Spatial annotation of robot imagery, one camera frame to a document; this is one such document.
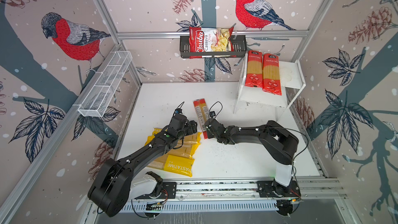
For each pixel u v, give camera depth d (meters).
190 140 0.87
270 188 0.73
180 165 0.79
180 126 0.67
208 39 0.88
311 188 0.76
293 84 0.75
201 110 1.03
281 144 0.49
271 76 0.74
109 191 0.40
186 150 0.85
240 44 0.94
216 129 0.72
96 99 0.71
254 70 0.78
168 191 0.73
